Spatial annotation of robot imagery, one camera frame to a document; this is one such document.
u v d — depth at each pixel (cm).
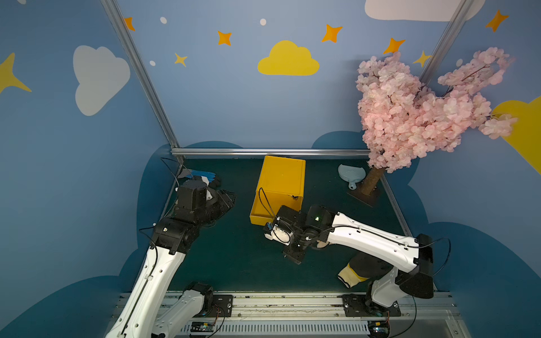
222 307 74
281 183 84
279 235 63
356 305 75
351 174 117
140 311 38
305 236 48
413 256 41
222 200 59
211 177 111
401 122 70
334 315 75
